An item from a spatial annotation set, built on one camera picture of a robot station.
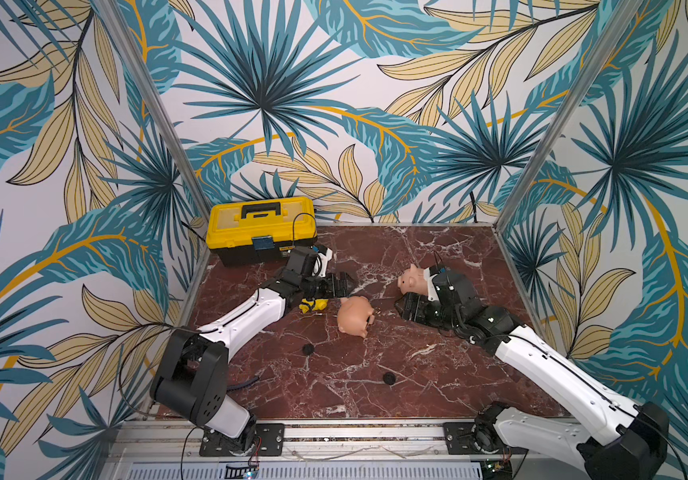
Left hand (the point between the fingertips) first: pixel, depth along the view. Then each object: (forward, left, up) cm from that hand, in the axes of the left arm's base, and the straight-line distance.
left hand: (343, 288), depth 84 cm
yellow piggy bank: (-8, +7, +4) cm, 11 cm away
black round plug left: (-12, +10, -15) cm, 22 cm away
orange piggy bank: (-5, -3, -7) cm, 9 cm away
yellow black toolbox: (+20, +27, +1) cm, 34 cm away
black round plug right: (-20, -13, -15) cm, 28 cm away
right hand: (-7, -16, +4) cm, 18 cm away
